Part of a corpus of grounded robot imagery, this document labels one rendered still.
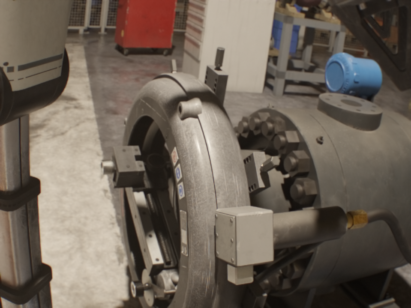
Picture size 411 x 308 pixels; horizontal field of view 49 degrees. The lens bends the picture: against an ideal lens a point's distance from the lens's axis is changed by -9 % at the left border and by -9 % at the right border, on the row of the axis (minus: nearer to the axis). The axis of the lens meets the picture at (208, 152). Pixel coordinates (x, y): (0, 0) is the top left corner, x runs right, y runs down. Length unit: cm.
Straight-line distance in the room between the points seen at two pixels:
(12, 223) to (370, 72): 133
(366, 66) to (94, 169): 188
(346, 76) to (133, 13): 501
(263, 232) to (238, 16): 427
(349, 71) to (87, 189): 168
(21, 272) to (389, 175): 101
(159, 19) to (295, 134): 540
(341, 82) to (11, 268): 125
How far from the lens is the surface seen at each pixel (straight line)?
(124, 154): 140
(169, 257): 132
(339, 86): 174
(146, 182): 143
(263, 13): 520
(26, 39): 76
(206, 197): 103
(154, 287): 132
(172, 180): 152
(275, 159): 99
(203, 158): 105
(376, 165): 141
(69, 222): 249
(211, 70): 124
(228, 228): 95
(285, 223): 100
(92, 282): 207
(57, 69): 84
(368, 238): 140
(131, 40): 655
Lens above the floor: 126
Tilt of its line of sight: 21 degrees down
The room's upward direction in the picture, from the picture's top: 7 degrees clockwise
